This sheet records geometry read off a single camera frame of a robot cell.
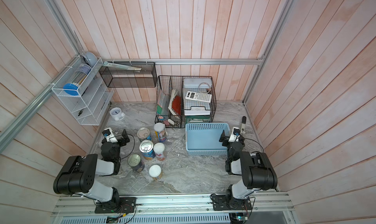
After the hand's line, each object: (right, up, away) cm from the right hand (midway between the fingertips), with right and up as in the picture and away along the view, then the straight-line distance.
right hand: (231, 130), depth 90 cm
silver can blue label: (-55, -2, -1) cm, 55 cm away
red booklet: (-35, +18, +19) cm, 44 cm away
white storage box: (-20, +32, +11) cm, 40 cm away
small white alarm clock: (-83, +11, +20) cm, 86 cm away
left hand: (-71, -1, 0) cm, 71 cm away
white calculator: (-19, +21, +3) cm, 29 cm away
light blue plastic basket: (-17, -7, +11) cm, 21 cm away
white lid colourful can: (-45, +1, -2) cm, 45 cm away
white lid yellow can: (-46, -21, -13) cm, 52 cm away
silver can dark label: (-57, -16, -12) cm, 60 cm away
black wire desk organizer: (-31, +20, +7) cm, 38 cm away
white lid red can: (-44, -10, -9) cm, 46 cm away
